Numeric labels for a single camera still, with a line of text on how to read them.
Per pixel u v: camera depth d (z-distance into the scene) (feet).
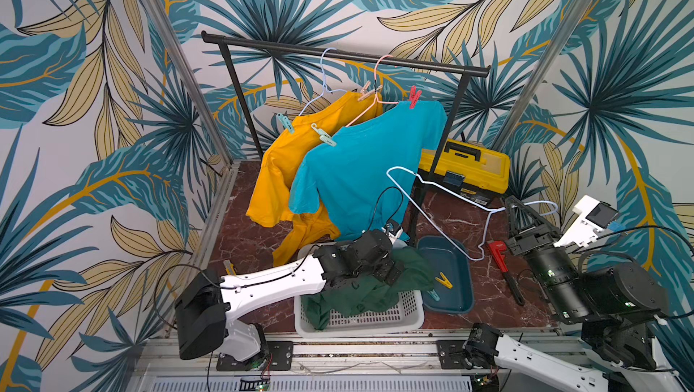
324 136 2.12
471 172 3.17
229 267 2.87
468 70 1.77
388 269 2.13
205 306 1.29
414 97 3.22
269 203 2.23
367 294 2.46
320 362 2.40
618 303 1.09
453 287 2.80
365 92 2.35
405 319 2.60
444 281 2.86
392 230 2.10
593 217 1.29
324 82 3.13
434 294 2.74
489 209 1.67
